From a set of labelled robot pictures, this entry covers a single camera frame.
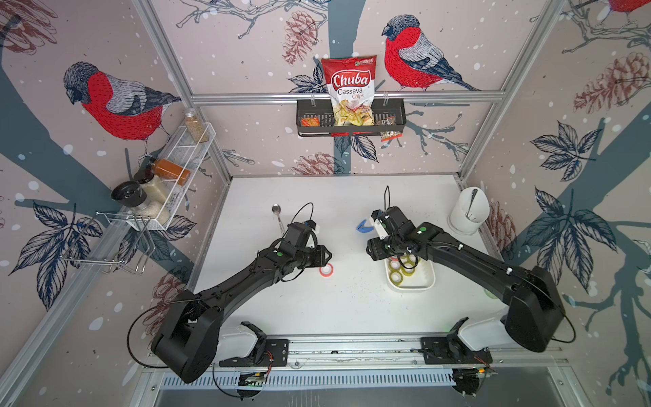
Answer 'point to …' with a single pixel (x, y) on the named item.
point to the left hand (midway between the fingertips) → (332, 251)
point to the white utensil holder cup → (478, 211)
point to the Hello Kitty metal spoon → (276, 209)
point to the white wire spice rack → (164, 197)
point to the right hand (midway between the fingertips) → (372, 246)
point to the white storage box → (424, 277)
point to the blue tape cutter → (364, 229)
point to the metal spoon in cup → (474, 194)
